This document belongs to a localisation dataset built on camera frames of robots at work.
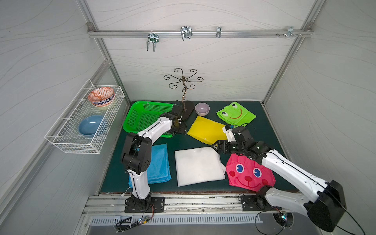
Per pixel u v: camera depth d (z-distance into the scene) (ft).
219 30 2.37
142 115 3.63
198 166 2.76
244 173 2.71
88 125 2.16
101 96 2.40
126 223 2.32
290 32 2.51
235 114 3.68
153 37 2.58
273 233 2.09
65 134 1.93
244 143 1.94
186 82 2.97
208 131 3.40
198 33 2.58
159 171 2.74
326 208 1.24
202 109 3.70
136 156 1.61
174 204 2.46
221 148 2.26
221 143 2.26
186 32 2.51
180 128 2.80
